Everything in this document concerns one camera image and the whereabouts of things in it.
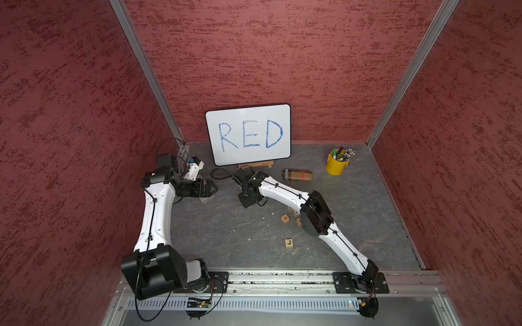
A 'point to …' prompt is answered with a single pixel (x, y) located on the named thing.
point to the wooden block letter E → (299, 223)
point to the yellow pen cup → (338, 160)
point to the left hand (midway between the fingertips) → (206, 193)
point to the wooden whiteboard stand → (261, 164)
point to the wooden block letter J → (289, 242)
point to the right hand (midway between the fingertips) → (249, 204)
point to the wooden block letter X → (285, 219)
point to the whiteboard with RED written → (253, 134)
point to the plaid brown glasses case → (298, 174)
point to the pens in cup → (342, 155)
